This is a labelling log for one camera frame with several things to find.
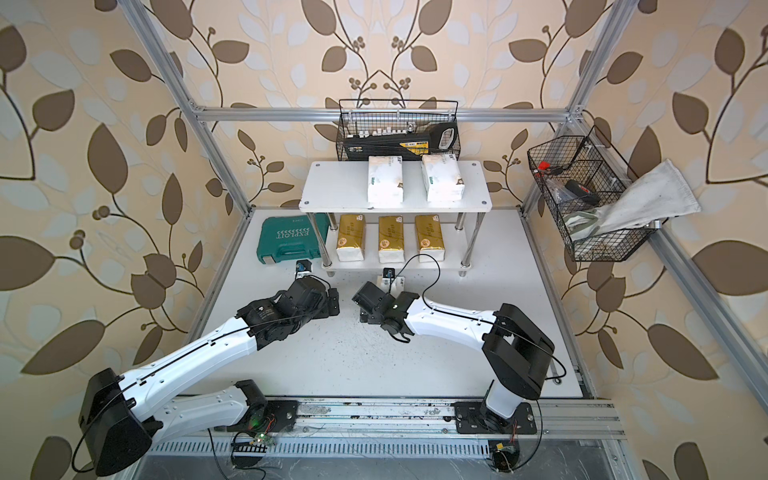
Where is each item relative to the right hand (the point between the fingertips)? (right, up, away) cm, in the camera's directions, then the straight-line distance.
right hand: (380, 307), depth 86 cm
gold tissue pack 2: (+3, +17, +5) cm, 19 cm away
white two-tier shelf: (-9, +34, -9) cm, 36 cm away
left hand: (-14, +5, -7) cm, 16 cm away
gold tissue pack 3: (+16, +20, +8) cm, 27 cm away
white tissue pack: (+3, +8, -11) cm, 14 cm away
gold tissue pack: (-10, +21, +10) cm, 25 cm away
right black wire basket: (+58, +39, -2) cm, 70 cm away
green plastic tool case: (-33, +21, +19) cm, 43 cm away
